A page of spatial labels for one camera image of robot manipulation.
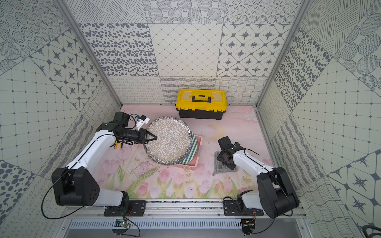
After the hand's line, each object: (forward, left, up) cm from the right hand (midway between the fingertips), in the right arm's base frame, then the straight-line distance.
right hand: (225, 161), depth 89 cm
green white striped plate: (+5, +19, +3) cm, 20 cm away
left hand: (+5, +40, +20) cm, 45 cm away
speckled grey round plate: (+4, +30, +15) cm, 34 cm away
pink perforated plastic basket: (-3, +19, +3) cm, 20 cm away
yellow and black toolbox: (+34, +15, +16) cm, 40 cm away
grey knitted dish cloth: (-3, +3, -1) cm, 5 cm away
